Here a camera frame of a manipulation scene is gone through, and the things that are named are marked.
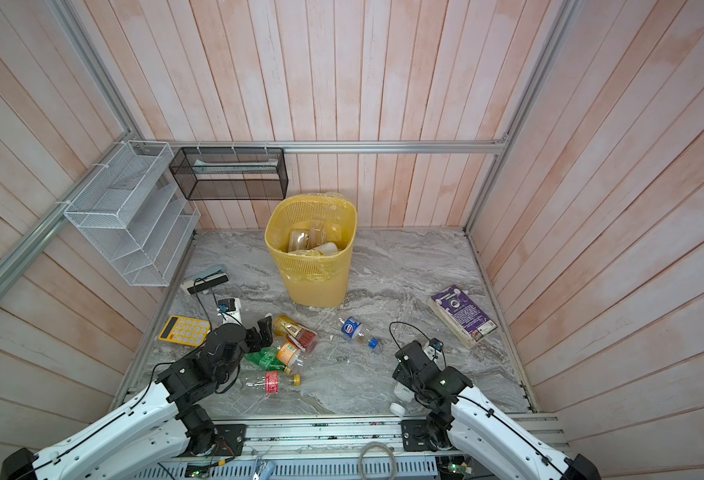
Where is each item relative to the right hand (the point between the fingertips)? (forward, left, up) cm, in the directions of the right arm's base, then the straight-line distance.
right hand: (405, 372), depth 84 cm
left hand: (+7, +41, +14) cm, 44 cm away
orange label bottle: (+2, +34, +7) cm, 35 cm away
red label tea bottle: (+8, +31, +6) cm, 33 cm away
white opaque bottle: (+32, +23, +17) cm, 43 cm away
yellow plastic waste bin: (+37, +29, +18) cm, 50 cm away
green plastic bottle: (+1, +40, +4) cm, 40 cm away
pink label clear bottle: (-5, +36, +5) cm, 37 cm away
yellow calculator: (+11, +68, +2) cm, 69 cm away
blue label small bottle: (+11, +16, +5) cm, 20 cm away
